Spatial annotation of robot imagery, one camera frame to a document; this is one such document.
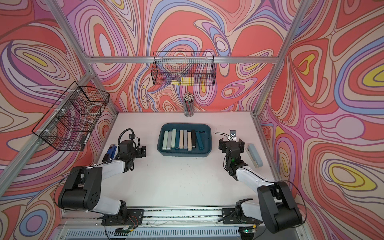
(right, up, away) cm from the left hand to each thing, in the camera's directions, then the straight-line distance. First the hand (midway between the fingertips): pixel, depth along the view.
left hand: (138, 147), depth 95 cm
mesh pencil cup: (+33, +27, +16) cm, 45 cm away
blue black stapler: (-17, -4, -2) cm, 18 cm away
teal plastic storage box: (+44, +11, +7) cm, 45 cm away
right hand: (+59, +4, -7) cm, 59 cm away
